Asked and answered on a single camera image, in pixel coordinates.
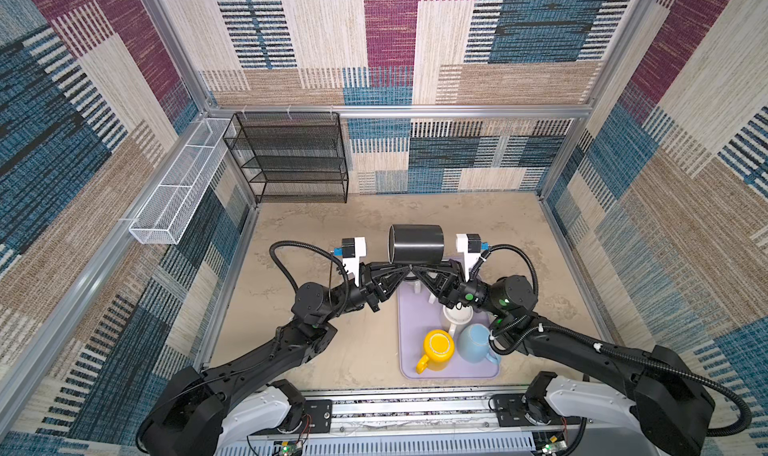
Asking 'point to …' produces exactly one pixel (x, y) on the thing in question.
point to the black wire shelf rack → (291, 157)
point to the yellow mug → (439, 345)
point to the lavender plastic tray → (417, 315)
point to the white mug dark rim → (453, 317)
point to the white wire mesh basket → (165, 216)
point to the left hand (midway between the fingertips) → (409, 270)
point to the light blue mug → (473, 344)
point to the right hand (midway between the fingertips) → (411, 274)
